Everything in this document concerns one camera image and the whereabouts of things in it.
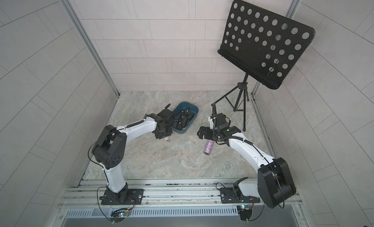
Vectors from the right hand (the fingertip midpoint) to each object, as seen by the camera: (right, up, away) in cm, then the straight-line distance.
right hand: (203, 133), depth 84 cm
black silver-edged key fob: (-12, +5, +13) cm, 18 cm away
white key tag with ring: (-22, -4, +4) cm, 23 cm away
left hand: (-20, -2, +10) cm, 23 cm away
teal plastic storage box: (-5, +13, +20) cm, 24 cm away
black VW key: (-11, +12, +18) cm, 24 cm away
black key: (-8, +9, +18) cm, 22 cm away
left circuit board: (-40, -34, -19) cm, 55 cm away
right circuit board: (+19, -34, -16) cm, 42 cm away
